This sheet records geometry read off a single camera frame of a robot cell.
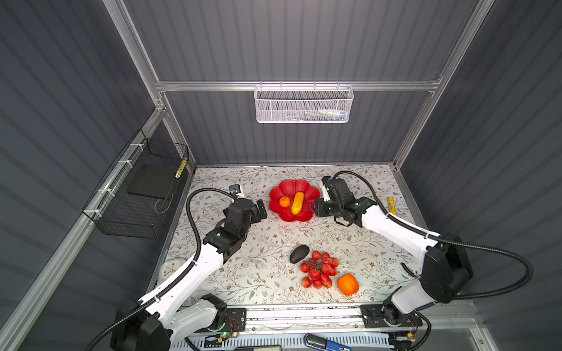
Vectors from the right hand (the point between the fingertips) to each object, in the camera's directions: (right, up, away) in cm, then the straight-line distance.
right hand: (319, 205), depth 86 cm
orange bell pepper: (+9, -27, -10) cm, 30 cm away
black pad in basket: (-60, +10, -9) cm, 61 cm away
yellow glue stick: (+37, -2, +16) cm, 40 cm away
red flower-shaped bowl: (-12, +6, +22) cm, 26 cm away
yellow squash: (-7, 0, +15) cm, 17 cm away
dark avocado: (-8, -19, -1) cm, 21 cm away
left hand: (-25, +1, -8) cm, 26 cm away
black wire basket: (-65, +3, -14) cm, 66 cm away
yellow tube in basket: (-53, +14, -4) cm, 55 cm away
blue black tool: (-3, -40, -20) cm, 45 cm away
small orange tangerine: (-14, 0, +16) cm, 21 cm away
